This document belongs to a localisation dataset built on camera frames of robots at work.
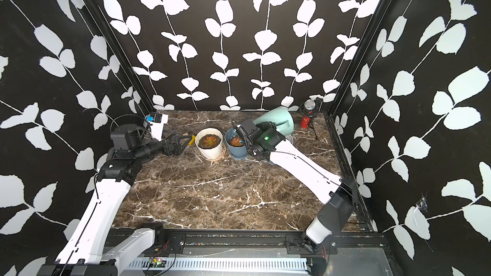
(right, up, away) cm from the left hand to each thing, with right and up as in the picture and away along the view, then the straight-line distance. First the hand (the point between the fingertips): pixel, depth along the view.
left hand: (183, 132), depth 70 cm
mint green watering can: (+38, +6, +7) cm, 39 cm away
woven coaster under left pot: (+8, -14, +26) cm, 31 cm away
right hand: (+35, +4, +4) cm, 36 cm away
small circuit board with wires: (-11, -49, 0) cm, 50 cm away
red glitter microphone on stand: (+54, +11, +22) cm, 59 cm away
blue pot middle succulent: (+18, -6, +25) cm, 31 cm away
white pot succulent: (+5, -5, +25) cm, 26 cm away
